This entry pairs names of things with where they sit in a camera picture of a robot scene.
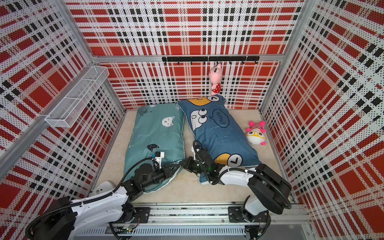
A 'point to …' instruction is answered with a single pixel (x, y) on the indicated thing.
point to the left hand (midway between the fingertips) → (182, 166)
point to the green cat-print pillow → (156, 128)
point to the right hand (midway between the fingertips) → (180, 163)
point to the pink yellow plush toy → (255, 134)
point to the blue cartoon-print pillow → (211, 125)
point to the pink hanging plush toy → (215, 74)
